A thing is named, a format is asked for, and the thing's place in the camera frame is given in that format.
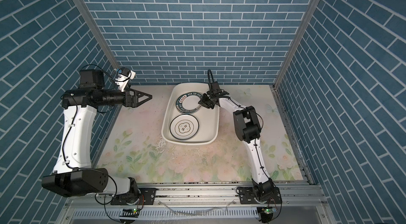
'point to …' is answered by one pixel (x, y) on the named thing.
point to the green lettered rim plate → (188, 102)
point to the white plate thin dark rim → (184, 127)
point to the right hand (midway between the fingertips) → (197, 101)
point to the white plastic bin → (208, 119)
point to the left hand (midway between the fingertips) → (146, 95)
